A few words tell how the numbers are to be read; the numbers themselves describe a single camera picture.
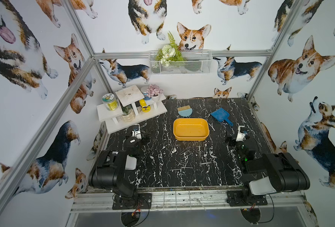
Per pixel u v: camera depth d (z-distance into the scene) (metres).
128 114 1.03
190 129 1.03
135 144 0.72
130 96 0.94
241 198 0.70
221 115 1.11
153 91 0.92
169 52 0.79
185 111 1.14
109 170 0.46
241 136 0.79
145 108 1.08
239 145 0.81
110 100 0.90
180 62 0.85
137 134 0.79
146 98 0.97
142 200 0.74
